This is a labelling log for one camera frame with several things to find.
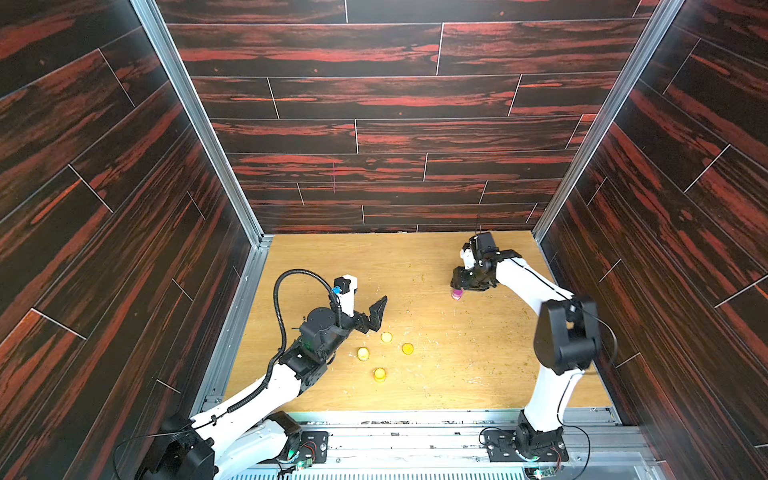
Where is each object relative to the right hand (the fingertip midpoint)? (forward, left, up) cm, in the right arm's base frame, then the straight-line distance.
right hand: (464, 281), depth 97 cm
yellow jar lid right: (-21, +19, -7) cm, 29 cm away
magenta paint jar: (-1, +1, -6) cm, 6 cm away
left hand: (-17, +29, +16) cm, 37 cm away
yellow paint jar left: (-24, +32, -6) cm, 40 cm away
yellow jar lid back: (-17, +25, -7) cm, 32 cm away
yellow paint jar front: (-30, +27, -6) cm, 40 cm away
